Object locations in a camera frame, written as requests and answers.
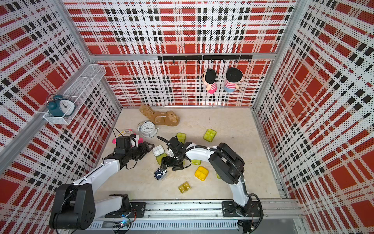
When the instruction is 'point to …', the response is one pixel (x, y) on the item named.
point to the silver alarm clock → (147, 129)
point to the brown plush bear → (168, 118)
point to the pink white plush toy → (128, 132)
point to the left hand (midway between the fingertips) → (154, 147)
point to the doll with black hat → (233, 76)
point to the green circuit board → (121, 224)
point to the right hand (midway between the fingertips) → (168, 168)
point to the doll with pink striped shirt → (209, 78)
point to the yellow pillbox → (201, 173)
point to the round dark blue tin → (160, 174)
